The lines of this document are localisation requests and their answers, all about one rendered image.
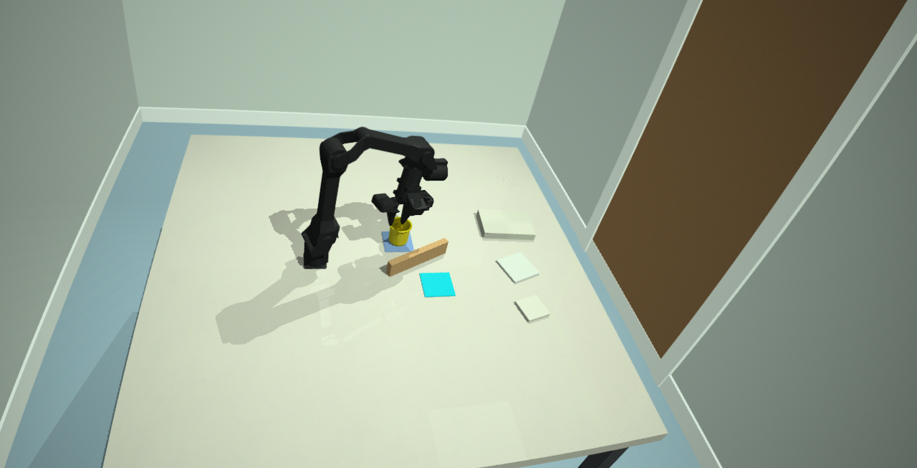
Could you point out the yellow cup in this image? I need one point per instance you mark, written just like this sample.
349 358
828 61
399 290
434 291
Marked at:
398 234

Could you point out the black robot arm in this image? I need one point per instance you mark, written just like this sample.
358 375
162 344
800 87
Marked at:
419 162

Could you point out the brown wooden plank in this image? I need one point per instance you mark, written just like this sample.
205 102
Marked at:
416 257

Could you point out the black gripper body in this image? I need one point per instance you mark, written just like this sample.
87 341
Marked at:
386 204

